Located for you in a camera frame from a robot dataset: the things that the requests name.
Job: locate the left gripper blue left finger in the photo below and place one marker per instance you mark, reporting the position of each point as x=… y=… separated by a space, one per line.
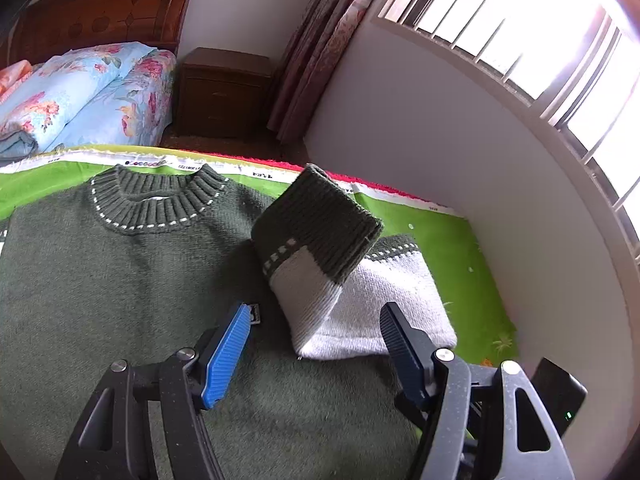
x=221 y=354

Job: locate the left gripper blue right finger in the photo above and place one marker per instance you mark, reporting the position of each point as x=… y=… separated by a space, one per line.
x=411 y=352

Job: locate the green and white knit sweater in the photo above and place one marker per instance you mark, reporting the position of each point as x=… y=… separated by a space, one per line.
x=136 y=266

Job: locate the green cartoon bed sheet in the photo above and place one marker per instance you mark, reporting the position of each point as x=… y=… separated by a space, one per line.
x=485 y=333

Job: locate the dark wooden nightstand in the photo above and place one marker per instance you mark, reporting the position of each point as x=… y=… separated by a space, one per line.
x=222 y=94

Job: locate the blue floral pillow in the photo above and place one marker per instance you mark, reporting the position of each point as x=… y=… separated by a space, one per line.
x=132 y=110

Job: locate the blue floral folded quilt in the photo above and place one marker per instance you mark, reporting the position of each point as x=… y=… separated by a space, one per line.
x=41 y=106

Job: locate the pink floral curtain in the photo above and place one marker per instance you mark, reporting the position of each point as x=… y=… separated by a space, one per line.
x=309 y=61

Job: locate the window with metal bars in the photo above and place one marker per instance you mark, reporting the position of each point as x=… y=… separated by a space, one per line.
x=573 y=63

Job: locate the orange pink floral quilt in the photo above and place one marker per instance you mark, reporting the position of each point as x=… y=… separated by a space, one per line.
x=12 y=77

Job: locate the dark wooden headboard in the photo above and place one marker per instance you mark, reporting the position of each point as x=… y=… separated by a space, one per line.
x=51 y=27

